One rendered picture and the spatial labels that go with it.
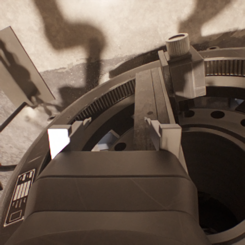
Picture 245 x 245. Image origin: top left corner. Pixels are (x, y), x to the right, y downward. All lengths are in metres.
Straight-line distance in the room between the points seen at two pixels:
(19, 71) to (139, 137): 0.93
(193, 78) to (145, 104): 0.10
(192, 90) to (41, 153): 0.33
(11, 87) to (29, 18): 0.43
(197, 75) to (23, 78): 0.95
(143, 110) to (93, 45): 0.61
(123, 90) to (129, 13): 0.40
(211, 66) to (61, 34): 0.67
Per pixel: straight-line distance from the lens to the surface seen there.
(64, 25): 0.91
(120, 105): 0.52
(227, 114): 0.53
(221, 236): 0.34
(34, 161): 0.39
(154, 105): 0.33
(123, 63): 0.89
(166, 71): 0.34
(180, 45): 0.36
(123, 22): 0.84
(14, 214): 0.33
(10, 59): 1.11
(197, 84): 0.37
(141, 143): 0.26
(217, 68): 0.54
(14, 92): 1.21
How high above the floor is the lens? 0.83
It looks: 50 degrees down
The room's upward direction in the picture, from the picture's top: 170 degrees counter-clockwise
